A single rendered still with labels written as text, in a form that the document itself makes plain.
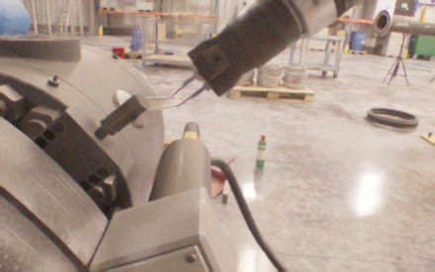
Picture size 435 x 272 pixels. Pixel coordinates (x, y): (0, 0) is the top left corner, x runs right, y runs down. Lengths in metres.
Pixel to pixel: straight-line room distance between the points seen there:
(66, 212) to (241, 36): 0.28
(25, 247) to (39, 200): 0.04
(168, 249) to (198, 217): 0.04
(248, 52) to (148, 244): 0.26
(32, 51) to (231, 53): 0.49
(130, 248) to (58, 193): 0.08
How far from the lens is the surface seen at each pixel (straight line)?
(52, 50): 0.78
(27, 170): 0.29
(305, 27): 0.41
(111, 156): 0.32
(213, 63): 0.37
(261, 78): 4.41
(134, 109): 0.30
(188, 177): 0.38
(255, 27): 0.40
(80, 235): 0.29
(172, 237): 0.25
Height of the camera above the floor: 0.98
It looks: 21 degrees down
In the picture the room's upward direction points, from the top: 4 degrees clockwise
